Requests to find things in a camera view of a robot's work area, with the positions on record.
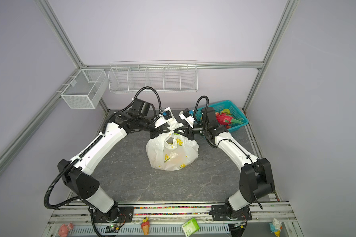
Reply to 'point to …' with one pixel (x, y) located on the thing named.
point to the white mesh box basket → (83, 90)
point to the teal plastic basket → (234, 110)
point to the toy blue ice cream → (276, 226)
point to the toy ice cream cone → (145, 225)
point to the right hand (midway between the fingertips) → (175, 131)
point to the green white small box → (190, 227)
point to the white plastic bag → (170, 150)
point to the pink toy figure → (63, 231)
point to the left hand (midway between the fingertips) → (168, 130)
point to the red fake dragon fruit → (227, 119)
